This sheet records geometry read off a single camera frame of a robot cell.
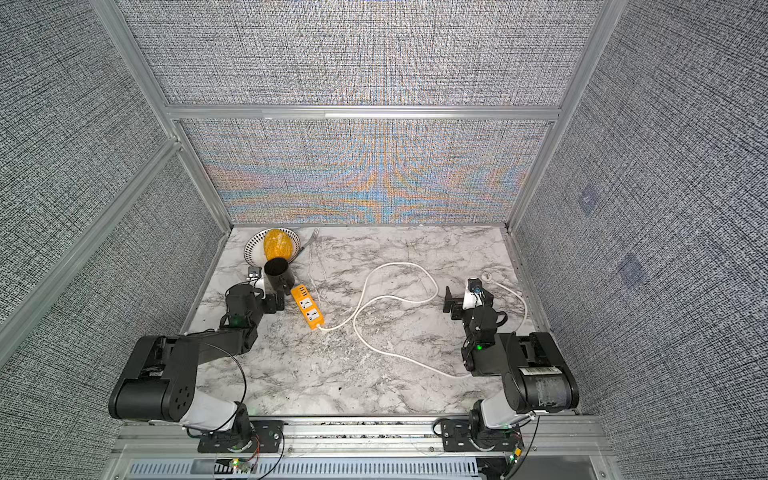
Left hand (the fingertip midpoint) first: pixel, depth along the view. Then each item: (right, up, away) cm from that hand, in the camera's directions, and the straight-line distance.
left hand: (270, 283), depth 93 cm
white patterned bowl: (-12, +11, +17) cm, 23 cm away
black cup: (+1, +2, +4) cm, 5 cm away
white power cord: (+70, +1, +7) cm, 70 cm away
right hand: (+60, +2, -4) cm, 60 cm away
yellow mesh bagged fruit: (-2, +13, +13) cm, 18 cm away
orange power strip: (+13, -9, 0) cm, 16 cm away
